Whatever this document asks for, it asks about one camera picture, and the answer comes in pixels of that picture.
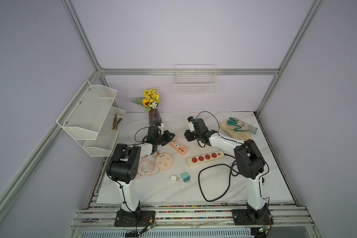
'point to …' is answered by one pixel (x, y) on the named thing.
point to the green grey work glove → (244, 126)
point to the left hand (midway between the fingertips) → (175, 136)
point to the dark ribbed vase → (154, 118)
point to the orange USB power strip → (181, 149)
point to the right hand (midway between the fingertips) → (187, 135)
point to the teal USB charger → (185, 177)
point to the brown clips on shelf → (115, 122)
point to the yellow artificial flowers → (150, 99)
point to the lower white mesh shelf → (102, 146)
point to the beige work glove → (228, 129)
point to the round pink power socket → (164, 161)
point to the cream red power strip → (205, 158)
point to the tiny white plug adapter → (174, 178)
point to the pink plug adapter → (156, 153)
